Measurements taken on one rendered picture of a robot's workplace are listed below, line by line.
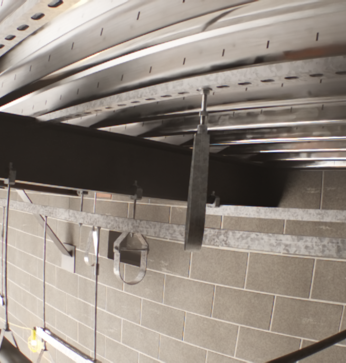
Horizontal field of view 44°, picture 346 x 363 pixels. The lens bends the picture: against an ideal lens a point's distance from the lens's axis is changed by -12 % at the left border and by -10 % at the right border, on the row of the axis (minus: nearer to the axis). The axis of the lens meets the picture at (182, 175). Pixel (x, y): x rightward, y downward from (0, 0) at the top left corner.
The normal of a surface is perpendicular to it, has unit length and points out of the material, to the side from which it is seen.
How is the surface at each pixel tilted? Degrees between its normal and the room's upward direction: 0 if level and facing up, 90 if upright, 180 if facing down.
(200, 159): 74
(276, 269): 90
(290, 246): 90
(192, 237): 117
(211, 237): 90
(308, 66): 90
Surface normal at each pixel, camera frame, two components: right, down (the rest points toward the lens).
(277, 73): -0.73, -0.11
